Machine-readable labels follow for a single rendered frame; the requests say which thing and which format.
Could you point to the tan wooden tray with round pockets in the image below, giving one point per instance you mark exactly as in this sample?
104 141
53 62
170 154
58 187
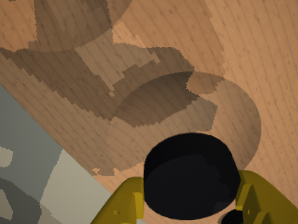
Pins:
109 79

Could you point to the black disc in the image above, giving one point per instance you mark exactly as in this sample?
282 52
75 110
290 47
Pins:
190 176
233 217

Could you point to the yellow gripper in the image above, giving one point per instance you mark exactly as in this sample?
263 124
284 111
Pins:
259 200

